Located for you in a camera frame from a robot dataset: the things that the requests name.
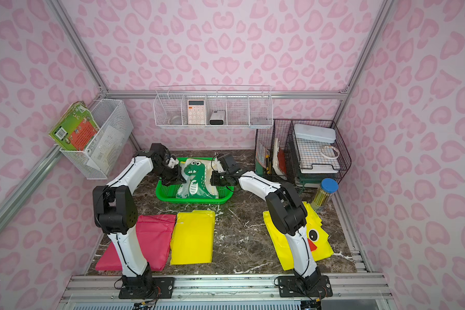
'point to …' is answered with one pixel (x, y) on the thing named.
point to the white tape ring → (327, 157)
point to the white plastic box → (315, 133)
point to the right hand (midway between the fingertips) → (208, 180)
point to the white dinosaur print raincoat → (197, 173)
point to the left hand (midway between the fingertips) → (186, 177)
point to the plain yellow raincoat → (192, 237)
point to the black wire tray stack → (317, 151)
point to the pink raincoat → (154, 233)
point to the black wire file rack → (270, 152)
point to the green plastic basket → (167, 193)
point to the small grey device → (217, 118)
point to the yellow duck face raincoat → (318, 238)
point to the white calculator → (196, 112)
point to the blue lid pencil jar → (328, 186)
